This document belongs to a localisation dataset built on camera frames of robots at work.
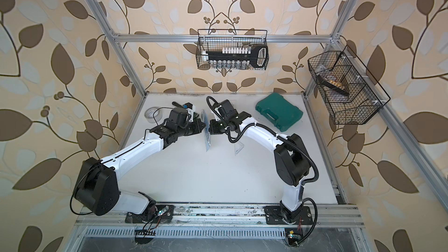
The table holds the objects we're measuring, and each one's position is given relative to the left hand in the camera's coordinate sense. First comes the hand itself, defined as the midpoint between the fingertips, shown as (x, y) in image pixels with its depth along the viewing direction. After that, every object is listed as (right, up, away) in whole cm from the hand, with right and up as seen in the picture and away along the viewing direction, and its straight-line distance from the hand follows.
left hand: (203, 121), depth 84 cm
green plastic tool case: (+45, +5, +23) cm, 51 cm away
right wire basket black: (+66, +13, -9) cm, 68 cm away
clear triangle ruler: (+18, -15, +12) cm, 26 cm away
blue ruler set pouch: (+2, -7, +1) cm, 7 cm away
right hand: (+3, -4, +2) cm, 5 cm away
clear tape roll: (-35, +3, +24) cm, 43 cm away
